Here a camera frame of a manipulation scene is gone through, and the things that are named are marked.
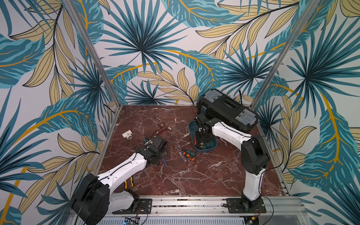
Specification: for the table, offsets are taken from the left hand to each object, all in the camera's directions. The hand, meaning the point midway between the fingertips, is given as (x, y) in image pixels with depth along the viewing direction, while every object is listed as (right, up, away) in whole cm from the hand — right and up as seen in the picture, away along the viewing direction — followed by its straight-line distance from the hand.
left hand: (162, 154), depth 85 cm
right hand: (+24, +8, +8) cm, 26 cm away
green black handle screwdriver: (+29, +4, +10) cm, 31 cm away
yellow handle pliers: (-20, -15, -5) cm, 26 cm away
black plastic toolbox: (+37, +31, +13) cm, 50 cm away
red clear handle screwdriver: (+2, +15, +19) cm, 24 cm away
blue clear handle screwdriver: (0, -5, +3) cm, 6 cm away
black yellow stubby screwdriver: (+24, +5, +5) cm, 25 cm away
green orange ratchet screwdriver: (+17, -1, +6) cm, 18 cm away
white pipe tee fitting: (-26, +10, +13) cm, 31 cm away
